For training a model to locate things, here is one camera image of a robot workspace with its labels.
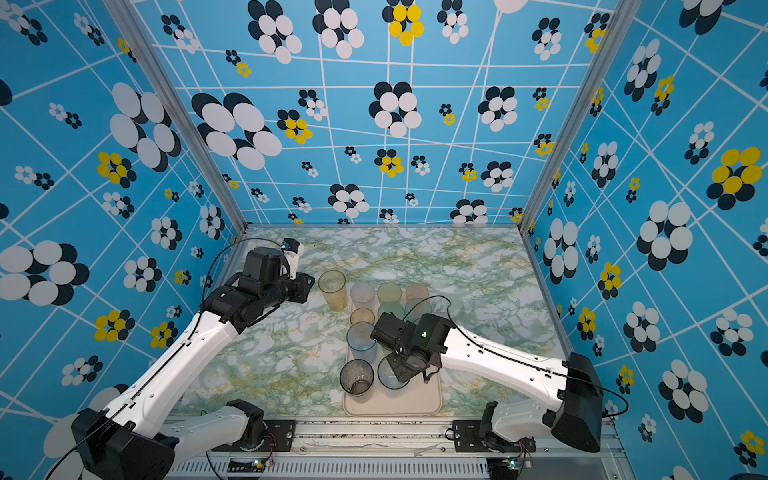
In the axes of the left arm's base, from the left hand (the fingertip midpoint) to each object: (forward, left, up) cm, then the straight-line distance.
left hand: (311, 277), depth 77 cm
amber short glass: (-1, -12, -19) cm, 22 cm away
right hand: (-19, -24, -11) cm, 33 cm away
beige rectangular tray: (-24, -28, -22) cm, 43 cm away
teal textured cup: (-1, -22, -13) cm, 26 cm away
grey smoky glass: (-19, -11, -20) cm, 30 cm away
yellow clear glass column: (+9, -2, -17) cm, 19 cm away
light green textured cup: (+4, -20, -14) cm, 25 cm away
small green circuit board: (-38, +14, -25) cm, 48 cm away
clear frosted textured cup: (+6, -11, -18) cm, 23 cm away
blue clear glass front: (-15, -14, -12) cm, 23 cm away
